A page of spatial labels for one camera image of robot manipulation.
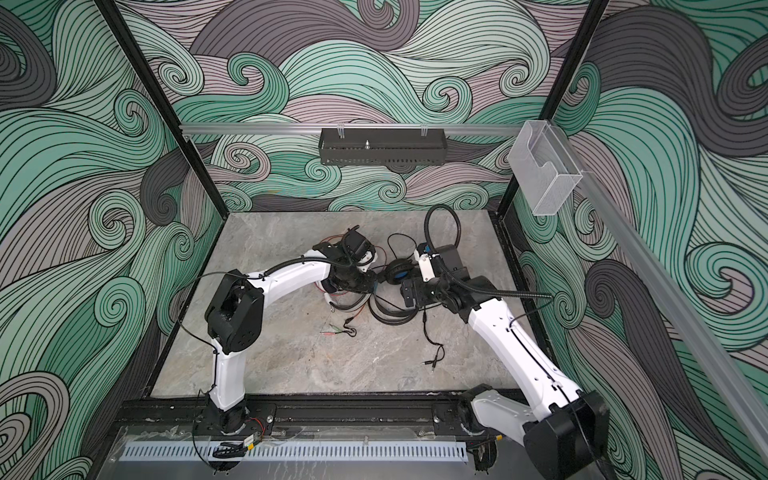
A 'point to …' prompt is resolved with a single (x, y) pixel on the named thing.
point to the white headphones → (347, 308)
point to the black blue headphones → (398, 271)
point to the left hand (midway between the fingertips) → (374, 287)
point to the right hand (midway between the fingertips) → (419, 286)
